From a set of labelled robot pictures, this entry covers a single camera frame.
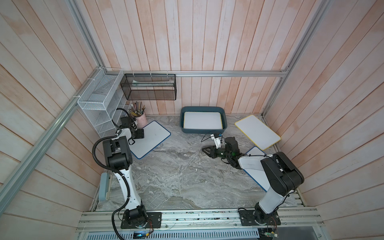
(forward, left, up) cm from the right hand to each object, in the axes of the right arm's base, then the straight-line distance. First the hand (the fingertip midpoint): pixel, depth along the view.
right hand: (203, 148), depth 91 cm
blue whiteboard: (+16, +35, -7) cm, 40 cm away
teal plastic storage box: (+37, -1, -1) cm, 37 cm away
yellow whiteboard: (+29, -1, -5) cm, 30 cm away
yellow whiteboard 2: (+22, -47, -14) cm, 54 cm away
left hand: (+15, +47, -6) cm, 50 cm away
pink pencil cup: (+23, +45, 0) cm, 50 cm away
